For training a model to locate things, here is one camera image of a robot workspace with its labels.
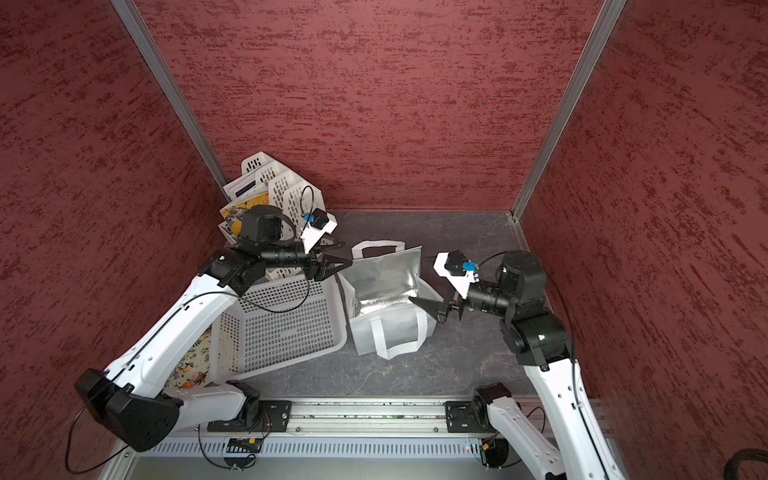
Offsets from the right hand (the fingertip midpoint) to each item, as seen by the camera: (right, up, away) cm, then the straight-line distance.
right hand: (418, 283), depth 60 cm
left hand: (-17, +5, +8) cm, 19 cm away
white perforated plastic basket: (-42, -17, +30) cm, 54 cm away
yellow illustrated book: (-56, +17, +32) cm, 67 cm away
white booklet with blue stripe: (-54, +25, +35) cm, 69 cm away
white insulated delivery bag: (-9, -5, +35) cm, 37 cm away
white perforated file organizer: (-41, +26, +37) cm, 60 cm away
